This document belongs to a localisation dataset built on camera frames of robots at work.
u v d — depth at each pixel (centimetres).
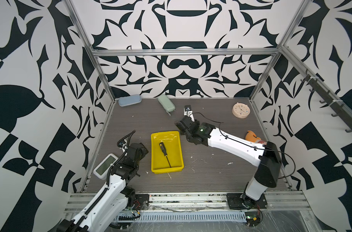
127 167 60
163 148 91
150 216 71
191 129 59
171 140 99
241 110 111
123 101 116
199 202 75
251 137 96
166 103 115
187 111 67
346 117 55
